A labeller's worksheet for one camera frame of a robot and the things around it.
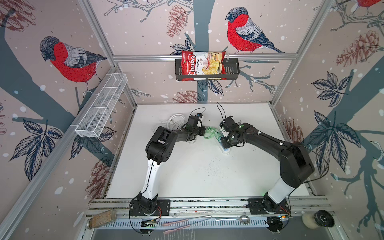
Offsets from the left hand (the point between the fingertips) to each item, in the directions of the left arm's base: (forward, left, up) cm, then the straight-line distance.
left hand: (205, 127), depth 103 cm
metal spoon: (-53, -16, 0) cm, 56 cm away
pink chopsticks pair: (-53, +12, -2) cm, 54 cm away
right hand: (-17, -10, +4) cm, 20 cm away
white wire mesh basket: (-13, +57, +28) cm, 65 cm away
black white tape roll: (-54, -46, +9) cm, 71 cm away
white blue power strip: (-9, -8, +5) cm, 13 cm away
